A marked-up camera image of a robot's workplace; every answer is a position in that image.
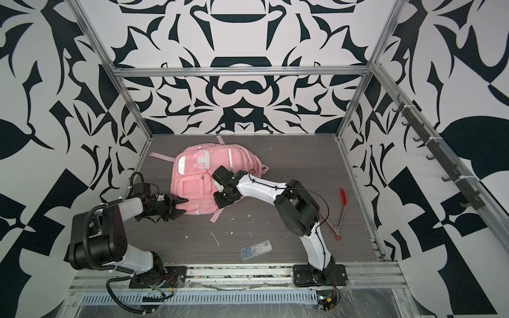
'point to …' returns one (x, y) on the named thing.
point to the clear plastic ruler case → (255, 249)
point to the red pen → (344, 201)
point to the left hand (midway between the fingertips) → (185, 202)
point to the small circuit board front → (327, 303)
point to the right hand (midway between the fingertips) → (219, 199)
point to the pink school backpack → (191, 177)
